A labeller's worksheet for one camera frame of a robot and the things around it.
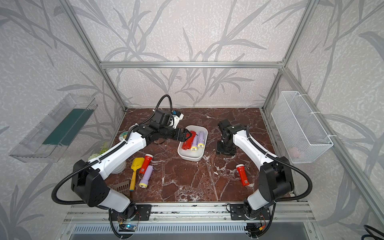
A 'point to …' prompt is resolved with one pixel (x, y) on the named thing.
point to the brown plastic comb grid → (123, 187)
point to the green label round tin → (123, 135)
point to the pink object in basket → (294, 152)
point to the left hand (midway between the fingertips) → (186, 133)
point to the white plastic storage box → (189, 155)
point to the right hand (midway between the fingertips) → (220, 152)
